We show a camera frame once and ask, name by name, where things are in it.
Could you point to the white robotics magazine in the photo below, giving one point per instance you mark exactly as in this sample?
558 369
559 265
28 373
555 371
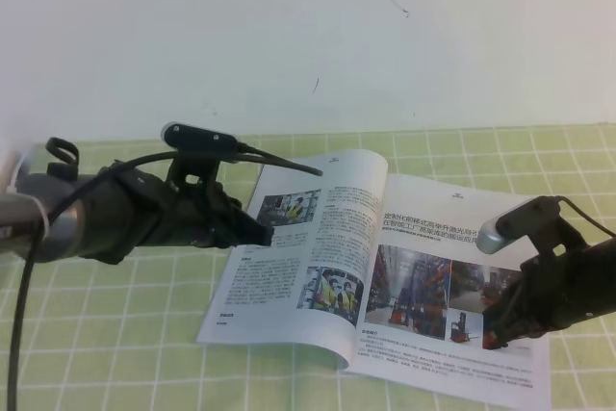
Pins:
383 270

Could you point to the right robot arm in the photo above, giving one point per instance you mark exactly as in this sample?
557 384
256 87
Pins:
552 294

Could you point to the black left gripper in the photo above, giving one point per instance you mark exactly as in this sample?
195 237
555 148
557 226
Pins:
137 209

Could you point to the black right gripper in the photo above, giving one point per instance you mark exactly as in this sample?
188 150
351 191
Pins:
552 294

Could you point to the green checkered tablecloth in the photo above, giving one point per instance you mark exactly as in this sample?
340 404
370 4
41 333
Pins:
123 338

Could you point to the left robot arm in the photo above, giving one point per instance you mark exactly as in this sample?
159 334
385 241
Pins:
39 221

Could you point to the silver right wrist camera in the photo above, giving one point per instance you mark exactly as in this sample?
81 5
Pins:
538 219

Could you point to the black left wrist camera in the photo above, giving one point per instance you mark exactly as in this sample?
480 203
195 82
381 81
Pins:
198 144

